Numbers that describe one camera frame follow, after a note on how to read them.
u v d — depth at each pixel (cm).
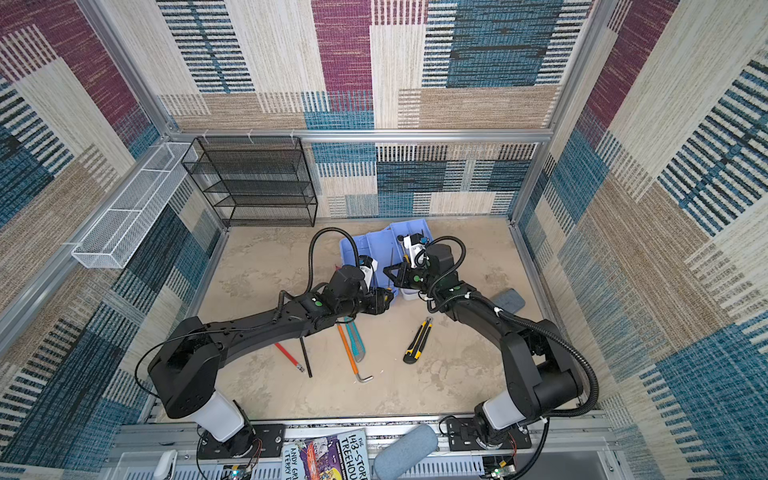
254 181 111
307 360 86
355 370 85
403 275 75
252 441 72
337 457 70
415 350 87
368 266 76
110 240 70
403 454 69
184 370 44
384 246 102
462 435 73
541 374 44
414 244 79
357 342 89
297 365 85
